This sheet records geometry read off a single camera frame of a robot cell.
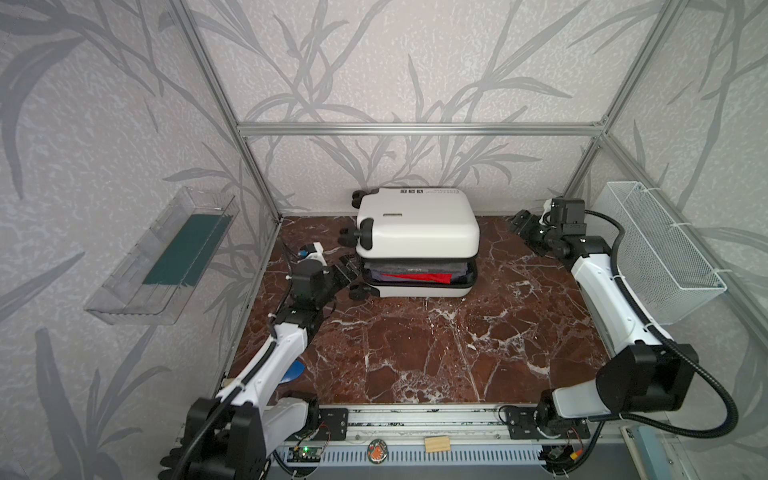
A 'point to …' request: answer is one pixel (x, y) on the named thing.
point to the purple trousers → (376, 274)
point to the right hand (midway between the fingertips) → (515, 218)
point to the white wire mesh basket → (663, 276)
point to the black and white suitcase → (417, 241)
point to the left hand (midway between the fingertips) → (356, 252)
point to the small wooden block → (433, 444)
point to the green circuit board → (304, 455)
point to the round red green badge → (377, 451)
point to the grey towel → (415, 267)
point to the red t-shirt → (443, 278)
